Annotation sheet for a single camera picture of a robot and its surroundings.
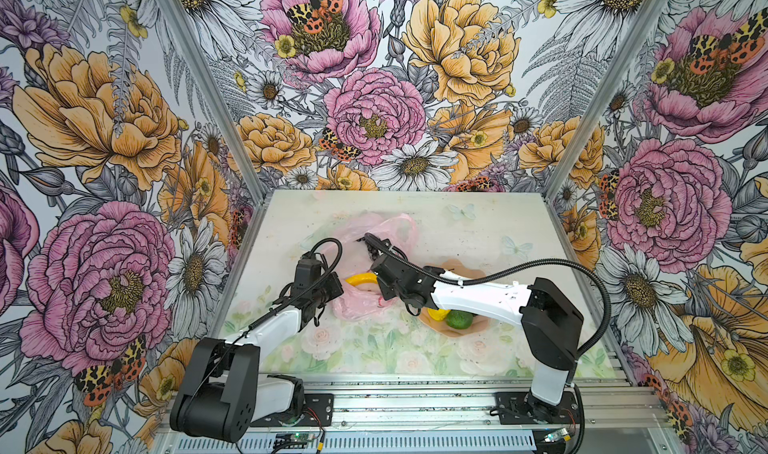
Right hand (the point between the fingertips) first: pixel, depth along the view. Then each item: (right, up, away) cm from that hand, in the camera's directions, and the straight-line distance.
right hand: (392, 283), depth 87 cm
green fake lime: (+18, -9, -5) cm, 20 cm away
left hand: (-16, -3, +5) cm, 17 cm away
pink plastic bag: (-8, -5, +1) cm, 9 cm away
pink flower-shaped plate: (+13, +8, -27) cm, 31 cm away
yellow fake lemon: (+13, -8, -1) cm, 15 cm away
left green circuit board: (-22, -33, -16) cm, 43 cm away
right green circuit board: (+38, -33, -15) cm, 53 cm away
